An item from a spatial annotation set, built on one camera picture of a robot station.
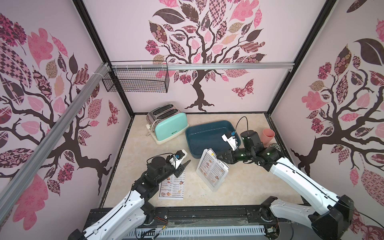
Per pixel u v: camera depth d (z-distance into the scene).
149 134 1.02
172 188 0.83
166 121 0.92
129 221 0.57
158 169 0.55
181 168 0.67
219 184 0.75
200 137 1.10
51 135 0.53
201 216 0.75
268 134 0.97
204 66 0.93
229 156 0.62
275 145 0.95
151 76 0.95
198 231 0.70
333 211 0.38
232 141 0.67
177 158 0.62
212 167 0.76
